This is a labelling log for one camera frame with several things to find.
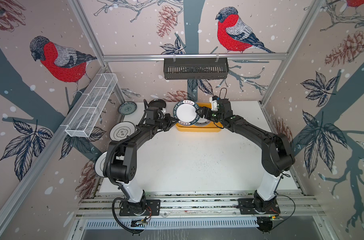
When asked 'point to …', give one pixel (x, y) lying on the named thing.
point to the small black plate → (157, 102)
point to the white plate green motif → (120, 130)
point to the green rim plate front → (203, 121)
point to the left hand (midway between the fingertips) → (179, 119)
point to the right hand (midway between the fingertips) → (199, 113)
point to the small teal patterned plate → (127, 108)
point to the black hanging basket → (179, 70)
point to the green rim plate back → (185, 112)
